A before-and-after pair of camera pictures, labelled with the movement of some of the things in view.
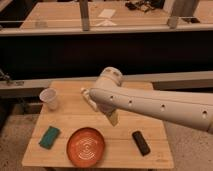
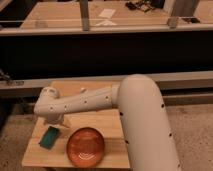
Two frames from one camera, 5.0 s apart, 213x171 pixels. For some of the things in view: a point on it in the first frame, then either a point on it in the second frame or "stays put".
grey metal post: [84, 11] stays put
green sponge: [49, 137] stays put
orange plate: [85, 147] stays put
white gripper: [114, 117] to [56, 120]
